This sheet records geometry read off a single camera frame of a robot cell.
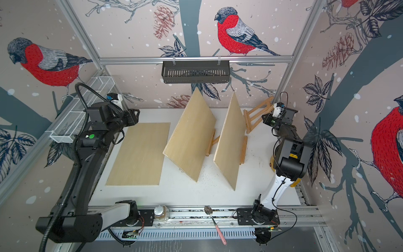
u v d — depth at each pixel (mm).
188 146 759
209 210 768
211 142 954
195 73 1047
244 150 938
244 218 727
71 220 361
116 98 609
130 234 712
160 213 658
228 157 713
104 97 576
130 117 622
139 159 949
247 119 1070
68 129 700
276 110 878
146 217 732
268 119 861
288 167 517
